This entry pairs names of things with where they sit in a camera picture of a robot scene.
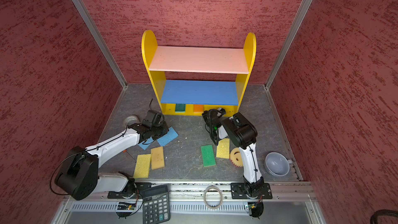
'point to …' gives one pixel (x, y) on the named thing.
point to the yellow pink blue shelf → (193, 97)
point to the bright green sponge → (208, 155)
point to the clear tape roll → (130, 120)
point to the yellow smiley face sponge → (236, 157)
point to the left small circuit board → (123, 206)
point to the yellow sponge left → (142, 168)
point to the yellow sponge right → (223, 149)
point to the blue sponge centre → (170, 136)
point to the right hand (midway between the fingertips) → (202, 112)
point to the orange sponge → (198, 108)
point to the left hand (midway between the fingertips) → (169, 131)
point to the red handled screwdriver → (125, 151)
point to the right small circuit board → (256, 206)
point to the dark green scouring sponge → (180, 108)
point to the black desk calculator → (156, 206)
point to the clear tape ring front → (204, 194)
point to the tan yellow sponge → (157, 158)
